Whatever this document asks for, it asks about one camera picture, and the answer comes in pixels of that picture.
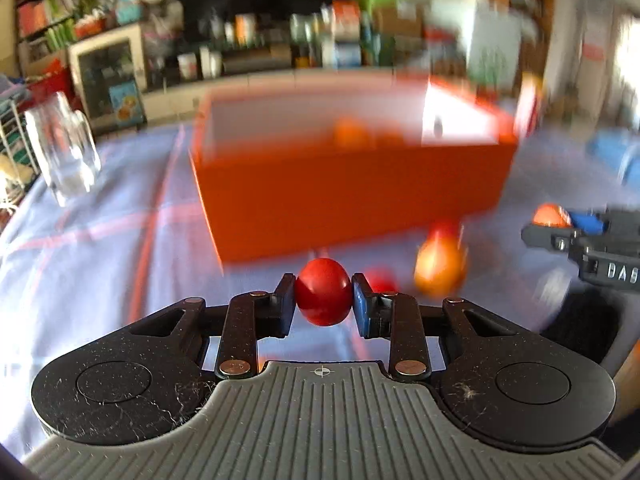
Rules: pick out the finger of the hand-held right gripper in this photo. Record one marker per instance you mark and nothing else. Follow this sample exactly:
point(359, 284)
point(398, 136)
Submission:
point(547, 237)
point(587, 222)

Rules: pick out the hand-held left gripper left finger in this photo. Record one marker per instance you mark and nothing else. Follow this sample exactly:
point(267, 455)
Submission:
point(286, 305)

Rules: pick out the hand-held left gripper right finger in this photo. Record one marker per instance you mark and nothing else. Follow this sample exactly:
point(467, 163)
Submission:
point(361, 305)

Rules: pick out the small orange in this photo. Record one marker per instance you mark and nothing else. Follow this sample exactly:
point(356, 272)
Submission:
point(550, 216)

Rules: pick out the red egg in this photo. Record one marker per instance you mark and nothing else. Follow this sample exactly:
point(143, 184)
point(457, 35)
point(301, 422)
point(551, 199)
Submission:
point(322, 290)
point(382, 281)

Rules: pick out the orange cardboard box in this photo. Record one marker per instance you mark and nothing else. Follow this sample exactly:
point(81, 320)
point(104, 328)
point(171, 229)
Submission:
point(350, 200)

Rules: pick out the person's right forearm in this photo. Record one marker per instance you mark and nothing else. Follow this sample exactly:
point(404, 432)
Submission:
point(630, 385)

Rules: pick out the red egg on table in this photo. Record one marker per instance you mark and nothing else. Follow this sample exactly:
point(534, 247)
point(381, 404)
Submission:
point(382, 281)

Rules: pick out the orange egg on table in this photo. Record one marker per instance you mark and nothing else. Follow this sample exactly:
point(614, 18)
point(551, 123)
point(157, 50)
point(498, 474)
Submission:
point(440, 265)

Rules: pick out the red can with yellow lid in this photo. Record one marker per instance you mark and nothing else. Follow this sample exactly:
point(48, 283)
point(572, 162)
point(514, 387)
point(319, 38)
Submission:
point(530, 110)

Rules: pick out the orange egg inside box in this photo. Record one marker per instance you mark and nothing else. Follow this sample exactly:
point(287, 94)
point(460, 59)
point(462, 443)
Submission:
point(352, 132)

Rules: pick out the white low television cabinet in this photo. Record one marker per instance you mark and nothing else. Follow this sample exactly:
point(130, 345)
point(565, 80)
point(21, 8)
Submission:
point(170, 100)

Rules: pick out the blue and white box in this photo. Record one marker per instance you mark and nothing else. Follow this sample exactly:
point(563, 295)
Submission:
point(347, 55)

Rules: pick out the brown cardboard box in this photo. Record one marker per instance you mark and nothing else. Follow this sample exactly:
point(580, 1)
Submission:
point(400, 22)

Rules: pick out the clear glass mug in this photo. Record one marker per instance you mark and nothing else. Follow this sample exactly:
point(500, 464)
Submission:
point(65, 160)

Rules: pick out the orange and white medicine box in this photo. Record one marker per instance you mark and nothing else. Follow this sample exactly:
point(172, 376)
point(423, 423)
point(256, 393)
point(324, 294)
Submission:
point(345, 20)

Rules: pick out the white cabinet with glass door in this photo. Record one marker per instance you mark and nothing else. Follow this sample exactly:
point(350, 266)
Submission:
point(107, 75)

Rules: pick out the dark bookshelf with books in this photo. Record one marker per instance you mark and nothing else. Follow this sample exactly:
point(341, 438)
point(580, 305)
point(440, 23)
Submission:
point(47, 10)

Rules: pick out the wall calendar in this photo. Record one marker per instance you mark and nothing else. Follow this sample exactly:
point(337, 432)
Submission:
point(597, 45)

